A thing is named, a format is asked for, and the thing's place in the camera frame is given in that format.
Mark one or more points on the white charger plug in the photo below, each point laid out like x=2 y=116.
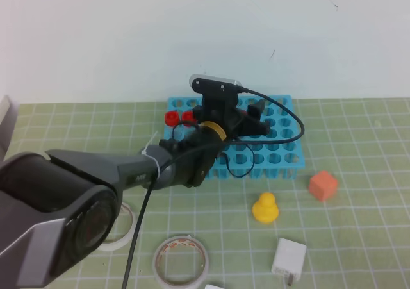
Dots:
x=289 y=260

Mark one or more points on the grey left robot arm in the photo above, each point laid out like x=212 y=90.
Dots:
x=58 y=207

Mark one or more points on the yellow rubber duck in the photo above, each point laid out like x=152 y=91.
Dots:
x=265 y=209

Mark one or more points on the white tape roll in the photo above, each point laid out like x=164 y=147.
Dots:
x=180 y=262
x=113 y=245

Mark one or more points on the blue tube rack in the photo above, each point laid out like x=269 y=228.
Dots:
x=273 y=160

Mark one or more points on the front white tape roll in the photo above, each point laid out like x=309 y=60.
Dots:
x=180 y=262

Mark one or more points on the orange cube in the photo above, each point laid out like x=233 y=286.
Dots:
x=323 y=185

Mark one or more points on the left white tape roll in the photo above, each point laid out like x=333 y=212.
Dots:
x=113 y=245

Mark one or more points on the green grid cloth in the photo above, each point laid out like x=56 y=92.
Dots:
x=359 y=238

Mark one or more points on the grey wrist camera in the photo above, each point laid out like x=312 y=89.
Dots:
x=205 y=84

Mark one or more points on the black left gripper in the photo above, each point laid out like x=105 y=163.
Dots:
x=221 y=109

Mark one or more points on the small white block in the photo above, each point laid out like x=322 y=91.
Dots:
x=210 y=286

